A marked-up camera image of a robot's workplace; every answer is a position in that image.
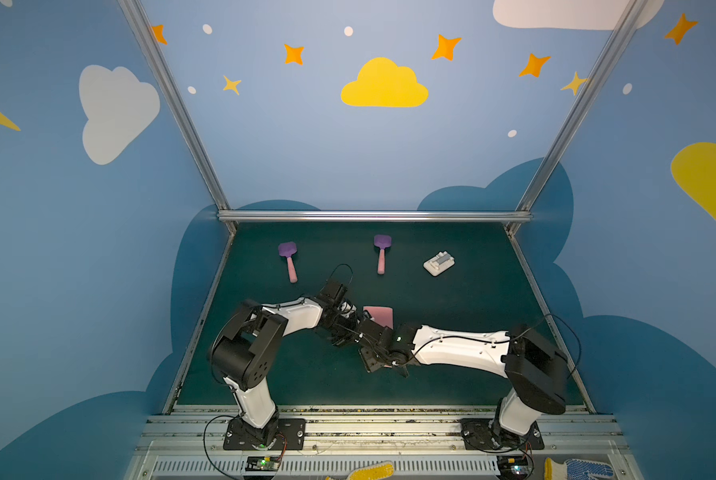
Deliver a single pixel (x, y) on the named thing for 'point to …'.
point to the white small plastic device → (439, 264)
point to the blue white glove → (575, 469)
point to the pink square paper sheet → (381, 315)
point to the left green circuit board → (262, 463)
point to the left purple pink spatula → (288, 249)
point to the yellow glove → (382, 470)
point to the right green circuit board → (512, 467)
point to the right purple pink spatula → (382, 241)
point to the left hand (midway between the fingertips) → (371, 340)
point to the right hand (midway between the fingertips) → (370, 351)
